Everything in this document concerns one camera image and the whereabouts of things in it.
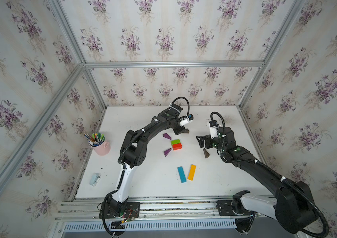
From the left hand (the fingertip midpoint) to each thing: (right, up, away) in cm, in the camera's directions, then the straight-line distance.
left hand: (182, 127), depth 97 cm
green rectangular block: (-5, -9, +2) cm, 10 cm away
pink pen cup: (-48, -13, -11) cm, 51 cm away
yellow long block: (+5, -26, -11) cm, 29 cm away
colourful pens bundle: (-53, -7, -8) cm, 55 cm away
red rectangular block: (-6, -10, +1) cm, 12 cm away
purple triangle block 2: (-10, -15, -4) cm, 19 cm away
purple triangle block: (-10, -6, +4) cm, 13 cm away
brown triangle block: (+4, -3, +7) cm, 8 cm away
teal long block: (-2, -25, -11) cm, 28 cm away
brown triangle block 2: (+15, -17, -6) cm, 23 cm away
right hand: (+13, -4, -13) cm, 18 cm away
